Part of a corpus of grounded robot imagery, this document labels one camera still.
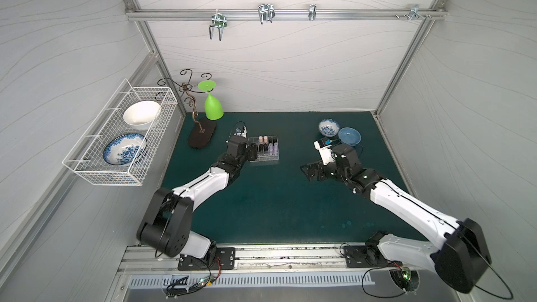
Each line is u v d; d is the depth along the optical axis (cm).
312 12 78
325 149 71
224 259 74
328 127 112
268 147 98
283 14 78
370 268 64
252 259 75
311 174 72
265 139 96
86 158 57
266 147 98
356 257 74
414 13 77
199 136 110
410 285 69
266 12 76
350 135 107
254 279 70
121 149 64
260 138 96
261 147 98
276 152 100
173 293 68
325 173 70
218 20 78
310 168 70
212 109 91
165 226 42
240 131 77
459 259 39
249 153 80
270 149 98
